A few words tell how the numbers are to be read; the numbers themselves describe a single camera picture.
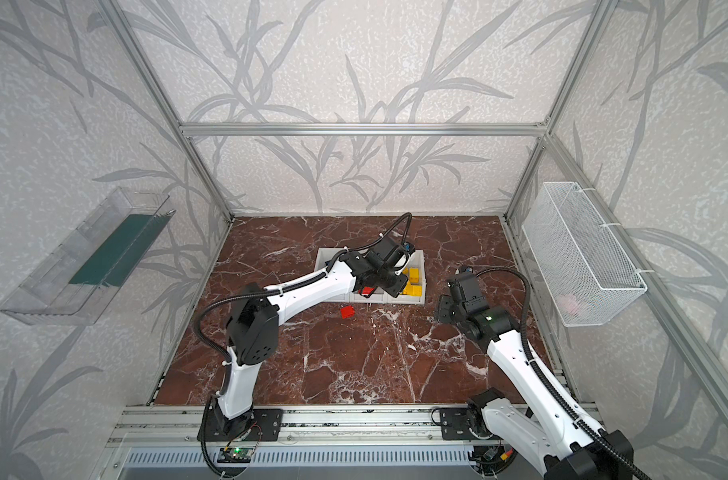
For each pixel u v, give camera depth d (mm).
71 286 632
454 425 729
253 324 497
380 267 679
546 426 427
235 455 709
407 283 783
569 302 724
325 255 1018
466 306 581
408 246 788
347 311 937
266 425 733
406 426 752
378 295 784
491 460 751
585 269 610
